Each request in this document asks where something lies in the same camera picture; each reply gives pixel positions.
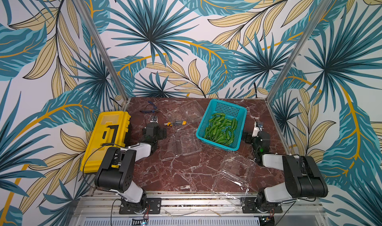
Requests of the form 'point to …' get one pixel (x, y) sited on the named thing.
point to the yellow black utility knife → (176, 123)
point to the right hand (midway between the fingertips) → (252, 130)
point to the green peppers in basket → (220, 129)
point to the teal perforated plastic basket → (232, 111)
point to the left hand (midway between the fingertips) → (156, 129)
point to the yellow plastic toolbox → (111, 131)
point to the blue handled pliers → (153, 111)
